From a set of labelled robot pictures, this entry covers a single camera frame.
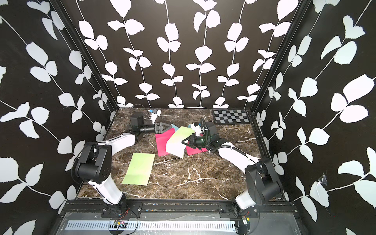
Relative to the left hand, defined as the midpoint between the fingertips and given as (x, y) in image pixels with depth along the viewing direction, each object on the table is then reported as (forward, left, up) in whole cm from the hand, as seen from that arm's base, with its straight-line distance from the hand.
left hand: (170, 125), depth 85 cm
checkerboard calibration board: (+21, -47, -18) cm, 55 cm away
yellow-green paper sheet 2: (-9, -2, -8) cm, 12 cm away
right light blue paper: (+15, -12, -20) cm, 28 cm away
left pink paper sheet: (+3, +8, -19) cm, 21 cm away
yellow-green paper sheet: (-18, +20, -20) cm, 34 cm away
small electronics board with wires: (-46, +26, -21) cm, 56 cm away
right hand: (-11, -6, -1) cm, 12 cm away
